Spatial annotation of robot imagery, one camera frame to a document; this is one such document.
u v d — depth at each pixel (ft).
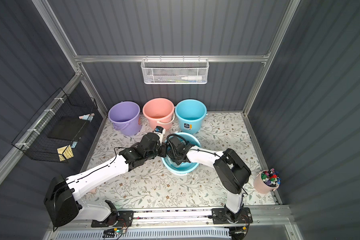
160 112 3.68
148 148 1.98
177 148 2.32
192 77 2.91
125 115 3.34
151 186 2.77
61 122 2.46
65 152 1.99
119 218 2.36
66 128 2.42
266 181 2.45
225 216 2.15
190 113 3.54
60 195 1.42
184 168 2.85
